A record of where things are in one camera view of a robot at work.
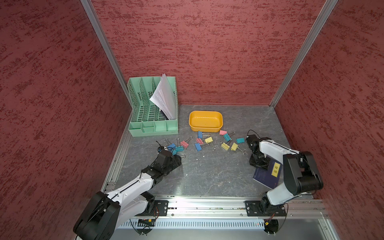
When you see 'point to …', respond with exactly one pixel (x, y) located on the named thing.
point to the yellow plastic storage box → (205, 121)
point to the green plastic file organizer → (147, 119)
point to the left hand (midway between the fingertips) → (177, 162)
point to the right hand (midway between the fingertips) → (259, 169)
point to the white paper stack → (164, 99)
